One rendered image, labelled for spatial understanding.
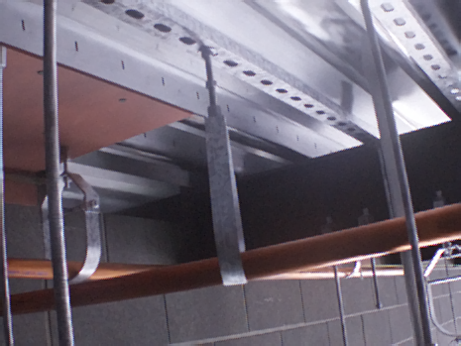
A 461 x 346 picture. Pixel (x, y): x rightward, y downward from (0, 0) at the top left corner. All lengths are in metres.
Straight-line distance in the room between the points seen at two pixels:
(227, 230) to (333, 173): 0.92
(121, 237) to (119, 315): 0.20
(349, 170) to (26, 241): 0.81
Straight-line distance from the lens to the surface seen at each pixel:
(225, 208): 0.69
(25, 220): 1.31
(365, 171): 1.54
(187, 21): 0.75
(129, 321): 1.49
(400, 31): 0.85
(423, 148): 1.51
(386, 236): 0.63
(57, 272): 0.37
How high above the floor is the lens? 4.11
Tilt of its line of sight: 14 degrees up
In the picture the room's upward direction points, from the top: 7 degrees counter-clockwise
